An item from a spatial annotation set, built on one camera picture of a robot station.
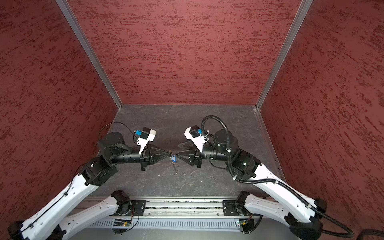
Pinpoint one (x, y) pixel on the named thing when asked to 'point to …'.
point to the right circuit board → (243, 222)
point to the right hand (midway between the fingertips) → (178, 154)
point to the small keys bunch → (176, 171)
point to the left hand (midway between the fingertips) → (168, 157)
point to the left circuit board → (121, 223)
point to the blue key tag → (174, 159)
